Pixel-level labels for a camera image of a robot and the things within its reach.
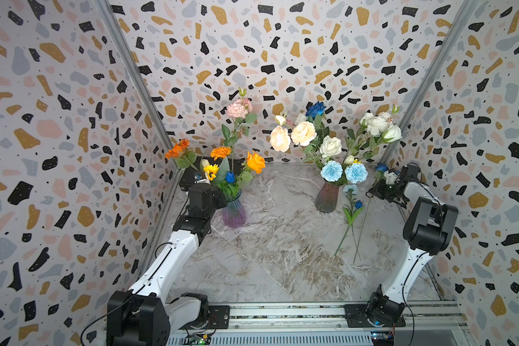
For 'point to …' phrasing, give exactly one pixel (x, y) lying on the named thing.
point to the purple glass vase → (234, 214)
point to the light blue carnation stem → (352, 188)
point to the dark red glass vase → (326, 197)
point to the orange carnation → (220, 152)
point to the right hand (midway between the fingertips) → (373, 188)
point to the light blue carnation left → (331, 171)
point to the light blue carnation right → (356, 172)
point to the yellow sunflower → (212, 171)
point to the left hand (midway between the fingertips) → (220, 189)
